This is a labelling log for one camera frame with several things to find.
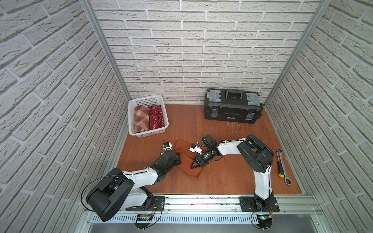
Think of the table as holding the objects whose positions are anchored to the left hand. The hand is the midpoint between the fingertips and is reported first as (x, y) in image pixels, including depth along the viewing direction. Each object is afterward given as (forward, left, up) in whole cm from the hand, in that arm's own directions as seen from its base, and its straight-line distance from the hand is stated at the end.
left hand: (181, 152), depth 89 cm
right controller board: (-36, -43, -3) cm, 56 cm away
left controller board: (-35, +18, -6) cm, 39 cm away
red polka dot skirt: (+28, +20, +1) cm, 34 cm away
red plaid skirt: (+23, +28, +5) cm, 37 cm away
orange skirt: (-3, -4, -1) cm, 5 cm away
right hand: (-8, -9, -3) cm, 12 cm away
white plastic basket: (+43, +30, +3) cm, 52 cm away
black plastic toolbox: (+29, -35, +14) cm, 48 cm away
